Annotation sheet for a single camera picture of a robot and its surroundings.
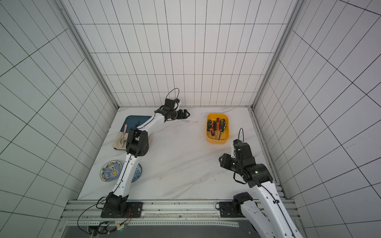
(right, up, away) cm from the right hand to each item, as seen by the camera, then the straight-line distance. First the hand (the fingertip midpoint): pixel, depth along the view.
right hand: (217, 159), depth 75 cm
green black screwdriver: (0, +16, +30) cm, 34 cm away
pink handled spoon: (-61, +13, +29) cm, 69 cm away
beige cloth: (-61, +5, +23) cm, 66 cm away
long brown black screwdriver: (+9, +14, +29) cm, 33 cm away
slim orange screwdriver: (+2, +11, +26) cm, 28 cm away
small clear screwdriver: (-16, +19, +35) cm, 43 cm away
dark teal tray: (-59, +19, +35) cm, 71 cm away
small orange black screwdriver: (+6, +17, +31) cm, 36 cm away
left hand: (-18, +23, +33) cm, 44 cm away
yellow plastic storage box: (+10, +9, +25) cm, 29 cm away
